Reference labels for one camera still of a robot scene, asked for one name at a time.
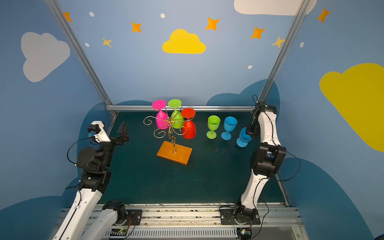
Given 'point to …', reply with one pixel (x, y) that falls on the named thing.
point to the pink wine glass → (161, 118)
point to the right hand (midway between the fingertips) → (254, 134)
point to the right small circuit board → (244, 233)
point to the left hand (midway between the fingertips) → (112, 122)
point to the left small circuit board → (118, 232)
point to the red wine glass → (189, 128)
